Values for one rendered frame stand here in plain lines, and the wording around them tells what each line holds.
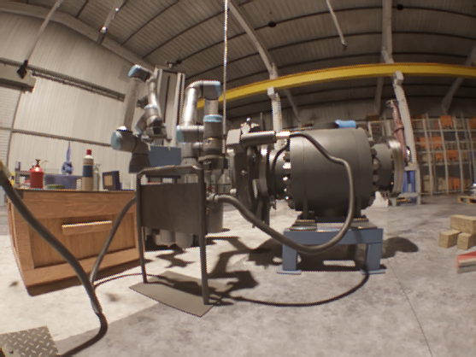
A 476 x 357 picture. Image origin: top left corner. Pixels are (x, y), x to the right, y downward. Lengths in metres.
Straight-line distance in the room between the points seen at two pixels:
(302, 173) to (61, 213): 1.30
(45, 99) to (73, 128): 1.83
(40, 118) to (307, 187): 9.14
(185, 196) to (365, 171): 0.97
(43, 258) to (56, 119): 8.53
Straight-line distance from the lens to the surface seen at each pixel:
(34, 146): 9.04
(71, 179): 1.84
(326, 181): 1.21
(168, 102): 2.16
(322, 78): 9.67
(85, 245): 1.17
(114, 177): 1.25
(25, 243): 1.06
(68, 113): 9.60
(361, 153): 1.25
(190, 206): 0.79
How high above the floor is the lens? 0.46
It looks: 4 degrees up
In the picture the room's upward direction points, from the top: 1 degrees counter-clockwise
